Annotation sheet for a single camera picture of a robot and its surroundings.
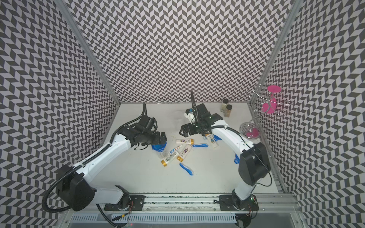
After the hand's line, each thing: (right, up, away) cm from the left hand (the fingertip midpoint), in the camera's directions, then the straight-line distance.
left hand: (159, 141), depth 81 cm
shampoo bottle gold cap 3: (+7, -11, +6) cm, 14 cm away
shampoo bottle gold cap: (+15, -2, +13) cm, 20 cm away
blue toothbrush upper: (+29, -5, +14) cm, 32 cm away
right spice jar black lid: (+47, +21, +22) cm, 56 cm away
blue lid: (+36, -1, +16) cm, 39 cm away
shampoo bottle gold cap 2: (+32, 0, +14) cm, 35 cm away
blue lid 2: (+48, -14, +8) cm, 50 cm away
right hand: (+16, +4, +2) cm, 16 cm away
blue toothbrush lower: (+18, -19, +2) cm, 26 cm away
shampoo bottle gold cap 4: (+14, -9, +8) cm, 19 cm away
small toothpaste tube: (+9, -7, +11) cm, 16 cm away
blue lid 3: (+1, -3, -4) cm, 5 cm away
